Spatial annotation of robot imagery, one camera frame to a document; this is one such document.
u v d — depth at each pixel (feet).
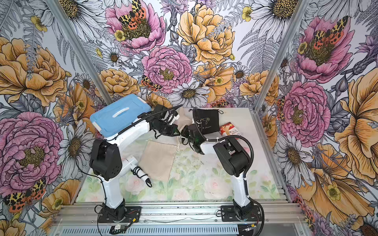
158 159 3.15
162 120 2.57
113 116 3.09
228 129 3.45
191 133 2.62
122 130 1.84
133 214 2.43
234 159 1.77
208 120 3.77
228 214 2.43
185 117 3.36
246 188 1.92
